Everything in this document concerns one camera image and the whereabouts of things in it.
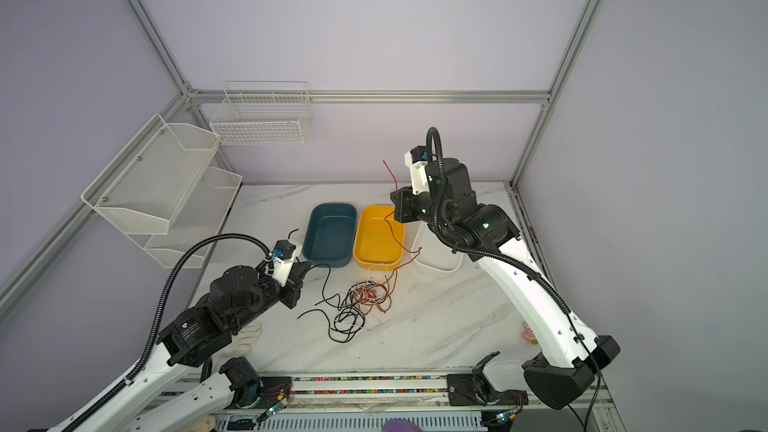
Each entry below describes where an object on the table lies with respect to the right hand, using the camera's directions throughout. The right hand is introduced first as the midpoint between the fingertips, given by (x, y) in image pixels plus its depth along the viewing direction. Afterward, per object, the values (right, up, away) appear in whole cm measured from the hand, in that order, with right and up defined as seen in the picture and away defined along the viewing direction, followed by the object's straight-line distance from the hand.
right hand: (388, 194), depth 64 cm
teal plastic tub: (-21, -12, +37) cm, 44 cm away
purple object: (+3, -56, +6) cm, 56 cm away
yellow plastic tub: (-4, -14, +40) cm, 42 cm away
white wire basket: (-42, +28, +31) cm, 59 cm away
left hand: (-19, -17, +5) cm, 26 cm away
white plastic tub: (+15, -18, +31) cm, 39 cm away
